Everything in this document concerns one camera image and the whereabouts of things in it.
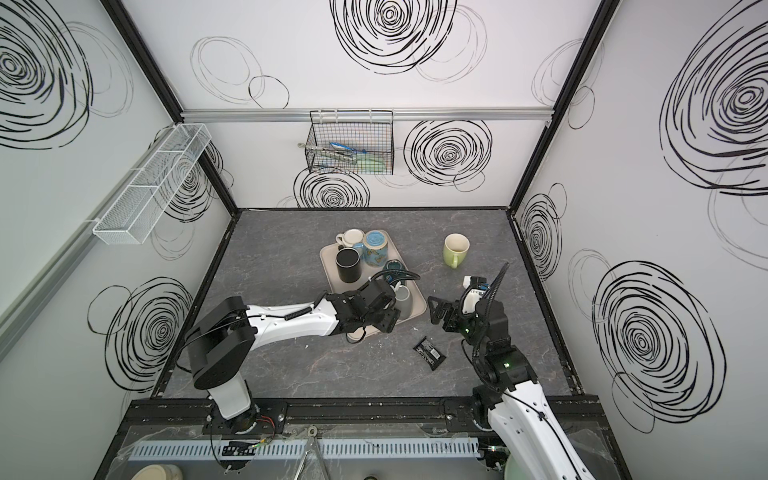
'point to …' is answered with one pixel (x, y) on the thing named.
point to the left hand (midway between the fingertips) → (396, 311)
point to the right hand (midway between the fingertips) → (436, 303)
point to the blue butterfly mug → (374, 248)
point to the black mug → (348, 262)
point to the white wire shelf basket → (128, 220)
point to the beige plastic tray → (368, 272)
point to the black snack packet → (429, 353)
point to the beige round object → (159, 472)
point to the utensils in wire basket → (342, 155)
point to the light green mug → (455, 249)
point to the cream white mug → (350, 237)
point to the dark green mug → (394, 264)
